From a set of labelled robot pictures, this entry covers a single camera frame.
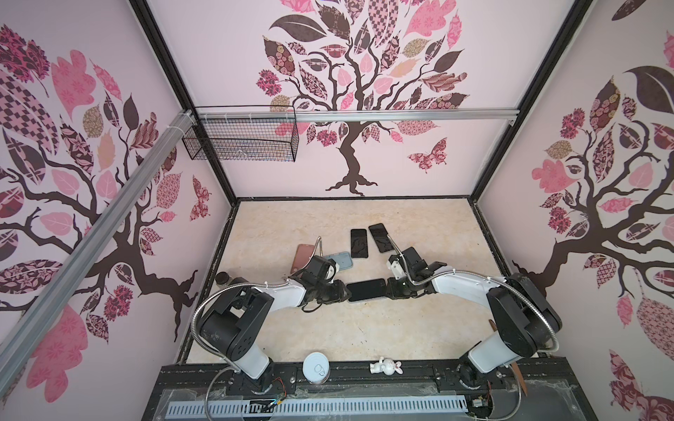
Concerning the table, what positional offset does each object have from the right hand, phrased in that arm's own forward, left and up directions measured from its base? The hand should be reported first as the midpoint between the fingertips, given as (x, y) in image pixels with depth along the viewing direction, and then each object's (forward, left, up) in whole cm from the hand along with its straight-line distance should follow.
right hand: (386, 290), depth 90 cm
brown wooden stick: (-27, -36, -2) cm, 45 cm away
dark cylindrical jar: (+4, +58, +4) cm, 58 cm away
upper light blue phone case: (+14, +15, -2) cm, 21 cm away
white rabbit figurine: (-24, +2, +2) cm, 24 cm away
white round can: (-25, +23, +5) cm, 34 cm away
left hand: (-3, +13, 0) cm, 14 cm away
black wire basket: (+48, +51, +34) cm, 78 cm away
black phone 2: (+21, +8, -3) cm, 23 cm away
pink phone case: (+15, +31, 0) cm, 35 cm away
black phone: (0, +7, +1) cm, 7 cm away
